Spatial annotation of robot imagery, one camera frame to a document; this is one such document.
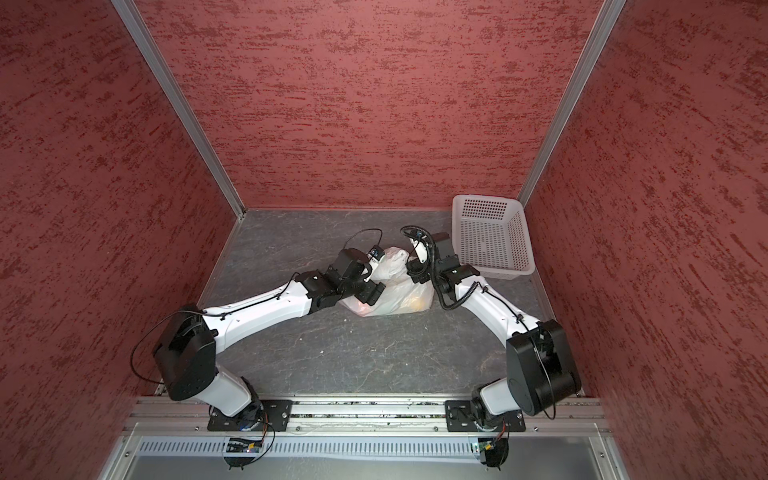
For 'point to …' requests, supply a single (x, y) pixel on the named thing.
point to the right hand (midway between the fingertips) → (421, 262)
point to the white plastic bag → (400, 294)
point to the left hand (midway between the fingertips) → (370, 281)
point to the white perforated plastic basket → (491, 234)
